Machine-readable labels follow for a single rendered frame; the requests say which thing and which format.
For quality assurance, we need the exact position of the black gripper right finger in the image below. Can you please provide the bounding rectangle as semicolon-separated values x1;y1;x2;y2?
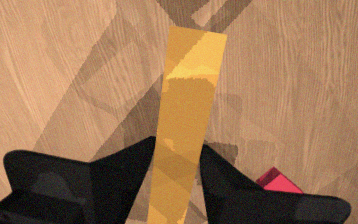
200;144;352;224

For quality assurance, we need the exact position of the yellow bar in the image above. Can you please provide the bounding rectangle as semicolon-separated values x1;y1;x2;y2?
147;25;227;224

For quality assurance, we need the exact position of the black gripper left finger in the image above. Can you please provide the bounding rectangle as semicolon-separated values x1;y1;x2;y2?
3;136;156;224

